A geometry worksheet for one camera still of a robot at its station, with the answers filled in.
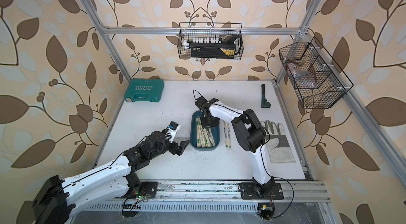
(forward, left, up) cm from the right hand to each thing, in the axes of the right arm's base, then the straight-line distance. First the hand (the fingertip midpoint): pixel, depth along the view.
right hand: (209, 125), depth 96 cm
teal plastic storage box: (-3, -4, 0) cm, 5 cm away
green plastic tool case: (+28, +45, +5) cm, 53 cm away
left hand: (-12, +13, +12) cm, 22 cm away
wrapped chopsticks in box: (-8, +2, 0) cm, 8 cm away
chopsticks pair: (-6, -11, -1) cm, 12 cm away
